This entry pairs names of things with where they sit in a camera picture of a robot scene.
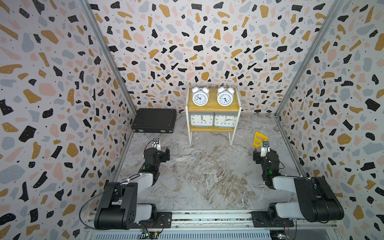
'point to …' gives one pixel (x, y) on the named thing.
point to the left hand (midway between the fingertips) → (160, 147)
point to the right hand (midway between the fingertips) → (264, 148)
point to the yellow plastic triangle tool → (258, 139)
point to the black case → (154, 120)
